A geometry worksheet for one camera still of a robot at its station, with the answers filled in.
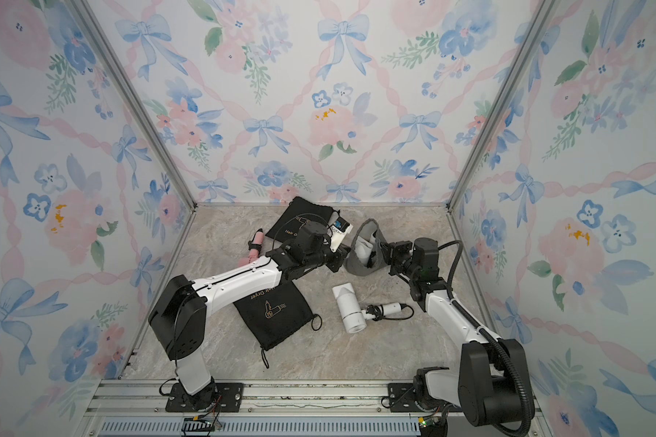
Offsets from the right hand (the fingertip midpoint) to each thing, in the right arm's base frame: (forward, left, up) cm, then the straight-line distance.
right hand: (378, 227), depth 86 cm
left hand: (-7, +8, -1) cm, 11 cm away
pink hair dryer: (+9, +43, -17) cm, 48 cm away
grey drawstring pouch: (-11, +8, -5) cm, 14 cm away
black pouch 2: (-21, +35, -21) cm, 45 cm away
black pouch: (+19, +34, -20) cm, 44 cm away
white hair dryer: (-3, +5, -7) cm, 9 cm away
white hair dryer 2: (-23, +8, -16) cm, 29 cm away
